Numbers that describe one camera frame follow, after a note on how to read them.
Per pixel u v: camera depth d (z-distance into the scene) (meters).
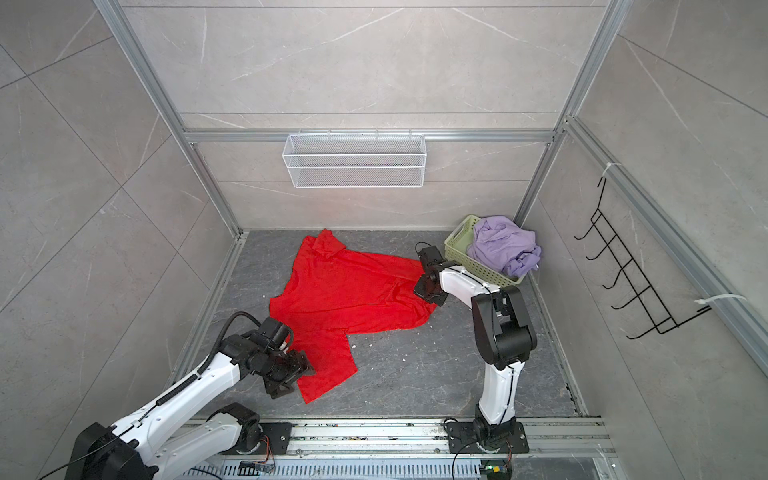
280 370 0.68
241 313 0.70
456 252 1.04
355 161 1.01
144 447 0.41
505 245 1.03
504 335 0.51
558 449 0.74
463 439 0.73
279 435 0.73
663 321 0.58
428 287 0.84
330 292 1.02
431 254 0.82
